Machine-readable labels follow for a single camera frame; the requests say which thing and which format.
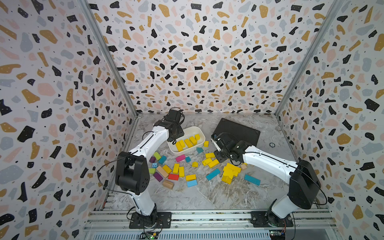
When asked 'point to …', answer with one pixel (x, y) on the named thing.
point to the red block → (173, 176)
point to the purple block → (157, 176)
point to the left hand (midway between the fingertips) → (180, 133)
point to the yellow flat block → (191, 177)
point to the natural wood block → (168, 184)
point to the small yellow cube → (197, 137)
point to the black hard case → (242, 132)
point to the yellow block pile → (230, 171)
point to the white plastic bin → (188, 132)
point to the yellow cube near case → (206, 144)
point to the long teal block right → (252, 179)
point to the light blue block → (192, 183)
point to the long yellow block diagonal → (213, 163)
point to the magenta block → (180, 158)
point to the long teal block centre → (213, 174)
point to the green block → (152, 170)
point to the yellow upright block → (181, 171)
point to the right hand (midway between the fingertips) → (219, 152)
